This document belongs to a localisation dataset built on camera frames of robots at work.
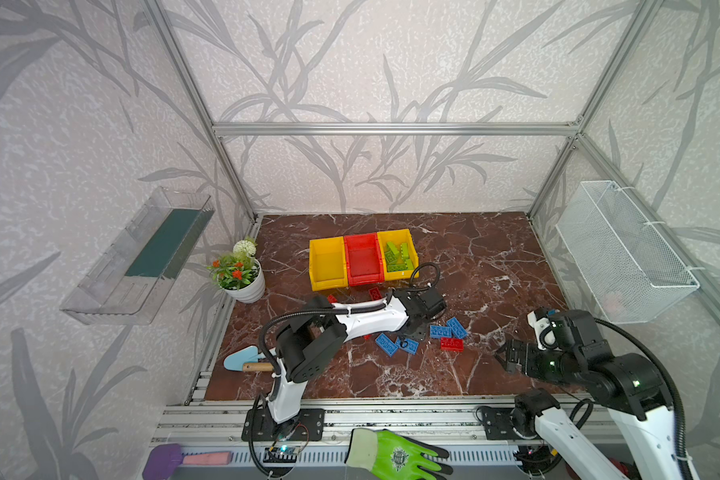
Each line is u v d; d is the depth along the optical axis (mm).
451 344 868
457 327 889
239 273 849
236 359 820
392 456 688
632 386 405
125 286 639
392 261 1046
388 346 867
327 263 1052
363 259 1090
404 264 1023
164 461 691
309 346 474
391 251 1056
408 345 847
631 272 607
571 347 493
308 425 735
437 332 889
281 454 718
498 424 734
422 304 694
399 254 1052
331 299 963
